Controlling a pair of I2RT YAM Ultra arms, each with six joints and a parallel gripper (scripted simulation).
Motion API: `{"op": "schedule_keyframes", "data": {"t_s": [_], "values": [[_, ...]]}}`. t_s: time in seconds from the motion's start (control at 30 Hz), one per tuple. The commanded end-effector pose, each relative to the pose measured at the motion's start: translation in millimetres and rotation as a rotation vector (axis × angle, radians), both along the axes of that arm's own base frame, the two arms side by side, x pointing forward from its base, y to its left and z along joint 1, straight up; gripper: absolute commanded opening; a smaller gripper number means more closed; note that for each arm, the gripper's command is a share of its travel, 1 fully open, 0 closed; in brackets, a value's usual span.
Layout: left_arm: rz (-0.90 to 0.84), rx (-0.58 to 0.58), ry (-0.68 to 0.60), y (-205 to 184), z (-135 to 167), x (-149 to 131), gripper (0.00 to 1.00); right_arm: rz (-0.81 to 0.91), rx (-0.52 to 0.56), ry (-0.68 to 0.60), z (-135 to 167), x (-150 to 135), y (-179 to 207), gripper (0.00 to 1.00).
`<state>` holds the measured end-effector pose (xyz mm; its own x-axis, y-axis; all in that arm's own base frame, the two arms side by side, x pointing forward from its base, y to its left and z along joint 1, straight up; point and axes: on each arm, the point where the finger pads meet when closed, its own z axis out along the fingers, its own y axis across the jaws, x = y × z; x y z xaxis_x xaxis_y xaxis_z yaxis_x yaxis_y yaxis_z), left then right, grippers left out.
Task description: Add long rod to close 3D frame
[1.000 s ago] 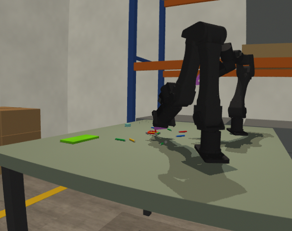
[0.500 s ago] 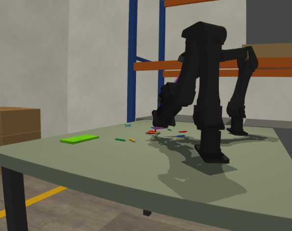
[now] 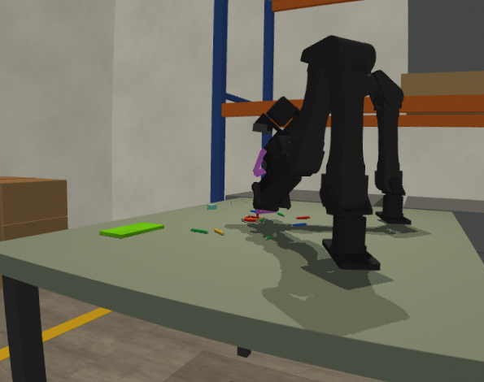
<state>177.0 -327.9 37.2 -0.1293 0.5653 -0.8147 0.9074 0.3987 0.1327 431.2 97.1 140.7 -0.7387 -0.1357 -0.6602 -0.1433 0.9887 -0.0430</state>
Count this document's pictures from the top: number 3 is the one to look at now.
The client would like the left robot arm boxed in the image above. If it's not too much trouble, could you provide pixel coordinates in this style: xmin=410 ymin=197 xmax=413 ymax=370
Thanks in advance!
xmin=259 ymin=35 xmax=381 ymax=270

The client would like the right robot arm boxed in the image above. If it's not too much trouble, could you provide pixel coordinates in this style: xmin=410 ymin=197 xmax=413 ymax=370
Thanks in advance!
xmin=252 ymin=70 xmax=412 ymax=224

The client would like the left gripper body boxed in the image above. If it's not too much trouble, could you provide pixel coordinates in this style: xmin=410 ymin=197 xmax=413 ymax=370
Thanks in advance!
xmin=251 ymin=178 xmax=291 ymax=211

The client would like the green flat rectangular slab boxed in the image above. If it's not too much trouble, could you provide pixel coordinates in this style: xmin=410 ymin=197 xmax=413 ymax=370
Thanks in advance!
xmin=99 ymin=223 xmax=164 ymax=238

